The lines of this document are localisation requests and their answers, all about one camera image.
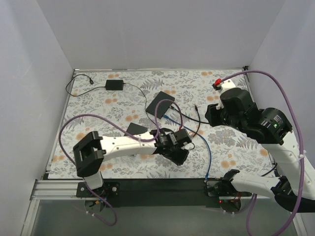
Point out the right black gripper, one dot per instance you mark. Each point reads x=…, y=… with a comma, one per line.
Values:
x=212, y=115

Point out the floral patterned table mat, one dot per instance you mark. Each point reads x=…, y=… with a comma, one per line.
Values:
x=212, y=153

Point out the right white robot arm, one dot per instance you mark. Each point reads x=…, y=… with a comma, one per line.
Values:
x=270, y=128

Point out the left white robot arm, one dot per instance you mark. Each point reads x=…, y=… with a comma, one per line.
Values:
x=93, y=149

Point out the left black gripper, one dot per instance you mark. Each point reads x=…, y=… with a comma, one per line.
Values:
x=175, y=155

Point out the black power adapter brick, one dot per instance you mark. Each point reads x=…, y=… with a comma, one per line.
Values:
x=114, y=85

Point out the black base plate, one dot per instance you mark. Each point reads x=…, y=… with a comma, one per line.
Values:
x=155, y=192

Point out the black network switch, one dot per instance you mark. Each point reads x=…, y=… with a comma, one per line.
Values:
x=136, y=129
x=164, y=101

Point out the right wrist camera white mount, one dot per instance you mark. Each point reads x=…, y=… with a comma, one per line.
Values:
x=221, y=85

